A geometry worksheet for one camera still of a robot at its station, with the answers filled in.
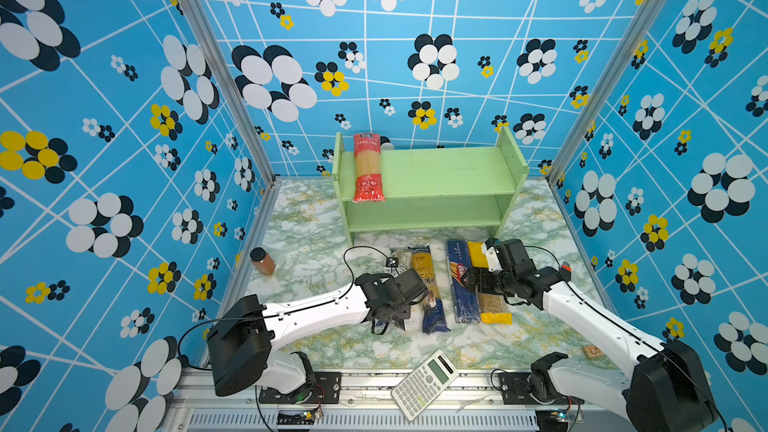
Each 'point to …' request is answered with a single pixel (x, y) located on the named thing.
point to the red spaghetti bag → (369, 177)
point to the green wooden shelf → (431, 189)
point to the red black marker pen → (565, 269)
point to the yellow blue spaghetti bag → (434, 317)
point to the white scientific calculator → (425, 384)
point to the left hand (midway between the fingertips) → (404, 306)
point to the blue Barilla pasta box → (464, 301)
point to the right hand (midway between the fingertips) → (475, 280)
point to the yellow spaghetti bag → (493, 306)
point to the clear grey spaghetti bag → (404, 264)
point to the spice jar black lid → (257, 253)
